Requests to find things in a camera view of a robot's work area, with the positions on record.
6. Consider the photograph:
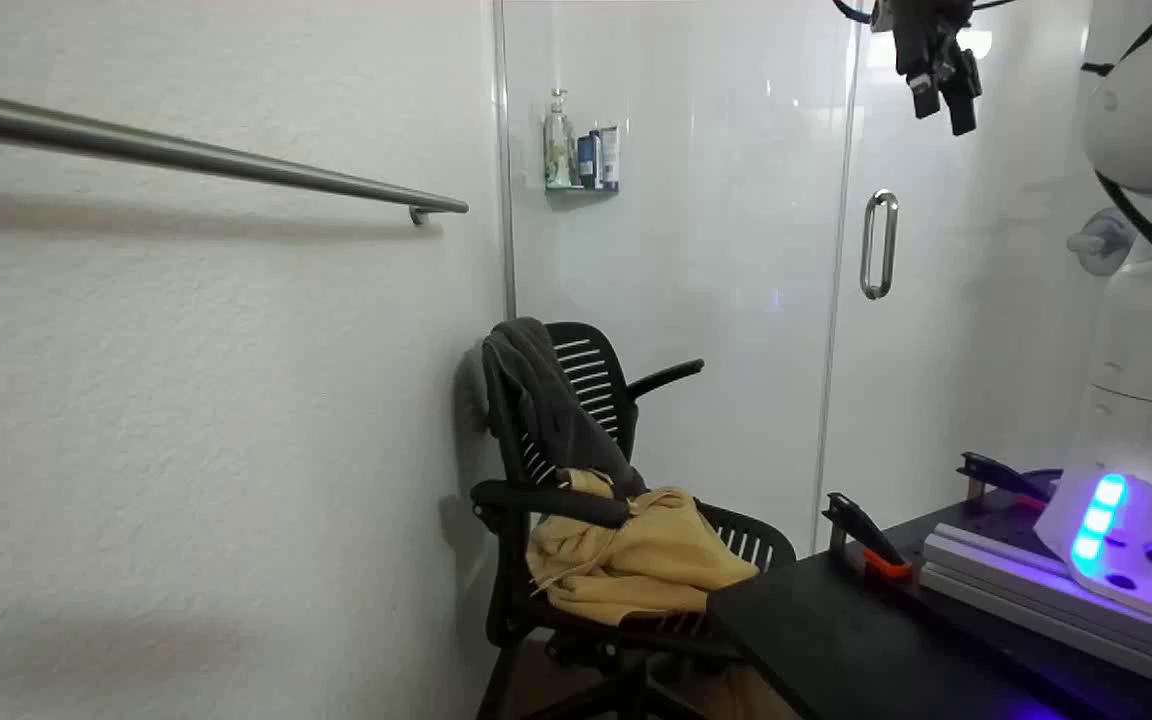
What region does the silver door handle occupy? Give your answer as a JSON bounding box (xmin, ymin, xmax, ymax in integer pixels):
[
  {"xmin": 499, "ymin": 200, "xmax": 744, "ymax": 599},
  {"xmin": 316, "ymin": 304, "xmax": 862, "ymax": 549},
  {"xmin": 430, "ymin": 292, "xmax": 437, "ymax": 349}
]
[{"xmin": 861, "ymin": 187, "xmax": 899, "ymax": 301}]

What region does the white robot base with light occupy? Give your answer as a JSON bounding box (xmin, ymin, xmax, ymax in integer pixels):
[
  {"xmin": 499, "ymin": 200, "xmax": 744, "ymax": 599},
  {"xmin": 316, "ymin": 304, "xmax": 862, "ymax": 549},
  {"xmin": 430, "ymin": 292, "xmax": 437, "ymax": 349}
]
[{"xmin": 1035, "ymin": 469, "xmax": 1152, "ymax": 617}]

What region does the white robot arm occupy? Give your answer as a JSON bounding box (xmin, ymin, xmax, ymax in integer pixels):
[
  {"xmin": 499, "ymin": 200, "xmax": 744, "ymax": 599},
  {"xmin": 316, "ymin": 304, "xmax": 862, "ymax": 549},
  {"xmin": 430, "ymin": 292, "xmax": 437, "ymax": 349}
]
[{"xmin": 1069, "ymin": 0, "xmax": 1152, "ymax": 479}]

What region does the clear suction cup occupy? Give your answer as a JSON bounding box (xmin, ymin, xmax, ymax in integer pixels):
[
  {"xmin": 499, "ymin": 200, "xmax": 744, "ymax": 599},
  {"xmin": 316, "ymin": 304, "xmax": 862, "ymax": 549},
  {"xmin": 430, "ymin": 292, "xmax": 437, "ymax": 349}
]
[{"xmin": 1069, "ymin": 209, "xmax": 1136, "ymax": 276}]

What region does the small shower shelf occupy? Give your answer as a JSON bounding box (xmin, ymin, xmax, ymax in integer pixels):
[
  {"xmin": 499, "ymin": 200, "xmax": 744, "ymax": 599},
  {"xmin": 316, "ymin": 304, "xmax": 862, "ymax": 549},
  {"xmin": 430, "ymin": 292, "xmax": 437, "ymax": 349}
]
[{"xmin": 542, "ymin": 184, "xmax": 619, "ymax": 206}]

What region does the white soap bottle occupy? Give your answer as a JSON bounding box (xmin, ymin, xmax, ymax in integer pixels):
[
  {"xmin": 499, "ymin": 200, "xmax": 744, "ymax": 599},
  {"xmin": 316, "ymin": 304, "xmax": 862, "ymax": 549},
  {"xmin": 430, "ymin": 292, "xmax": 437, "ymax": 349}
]
[{"xmin": 538, "ymin": 90, "xmax": 570, "ymax": 187}]

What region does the blue black clamp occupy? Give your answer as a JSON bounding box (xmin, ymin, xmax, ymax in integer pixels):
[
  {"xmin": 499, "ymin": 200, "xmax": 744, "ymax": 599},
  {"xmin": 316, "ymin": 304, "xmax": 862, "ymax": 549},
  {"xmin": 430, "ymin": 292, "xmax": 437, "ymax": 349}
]
[{"xmin": 960, "ymin": 452, "xmax": 1058, "ymax": 512}]

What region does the red black clamp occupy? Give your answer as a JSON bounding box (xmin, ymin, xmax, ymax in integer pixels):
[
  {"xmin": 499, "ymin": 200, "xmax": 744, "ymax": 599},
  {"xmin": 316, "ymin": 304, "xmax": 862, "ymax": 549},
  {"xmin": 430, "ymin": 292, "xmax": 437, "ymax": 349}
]
[{"xmin": 824, "ymin": 494, "xmax": 914, "ymax": 590}]

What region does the grey cloth on chair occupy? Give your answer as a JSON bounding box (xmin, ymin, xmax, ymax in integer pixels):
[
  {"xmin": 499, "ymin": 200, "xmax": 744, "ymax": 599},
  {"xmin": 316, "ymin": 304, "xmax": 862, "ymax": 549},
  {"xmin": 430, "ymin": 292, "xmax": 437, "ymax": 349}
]
[{"xmin": 482, "ymin": 315, "xmax": 643, "ymax": 495}]

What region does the yellow cloth on chair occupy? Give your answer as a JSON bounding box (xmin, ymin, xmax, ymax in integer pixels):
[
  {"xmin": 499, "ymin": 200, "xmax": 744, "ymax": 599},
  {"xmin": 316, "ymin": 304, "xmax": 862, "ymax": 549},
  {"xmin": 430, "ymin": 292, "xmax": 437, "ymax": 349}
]
[{"xmin": 523, "ymin": 487, "xmax": 757, "ymax": 630}]

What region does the black mesh office chair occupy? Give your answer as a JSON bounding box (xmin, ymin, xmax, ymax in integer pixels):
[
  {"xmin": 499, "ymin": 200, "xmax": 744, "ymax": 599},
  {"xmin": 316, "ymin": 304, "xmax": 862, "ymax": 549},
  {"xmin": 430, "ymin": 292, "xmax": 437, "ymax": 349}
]
[{"xmin": 472, "ymin": 315, "xmax": 796, "ymax": 720}]

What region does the silver towel bar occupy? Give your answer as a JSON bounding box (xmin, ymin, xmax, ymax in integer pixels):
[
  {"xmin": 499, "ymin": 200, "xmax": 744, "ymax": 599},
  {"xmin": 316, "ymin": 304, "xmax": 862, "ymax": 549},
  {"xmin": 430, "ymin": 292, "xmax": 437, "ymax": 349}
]
[{"xmin": 0, "ymin": 95, "xmax": 463, "ymax": 223}]

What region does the aluminium mounting rail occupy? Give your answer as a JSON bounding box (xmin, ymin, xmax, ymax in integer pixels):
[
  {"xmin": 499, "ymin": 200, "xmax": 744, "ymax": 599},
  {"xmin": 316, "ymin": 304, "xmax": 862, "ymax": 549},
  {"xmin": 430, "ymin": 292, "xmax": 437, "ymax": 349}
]
[{"xmin": 920, "ymin": 524, "xmax": 1152, "ymax": 681}]

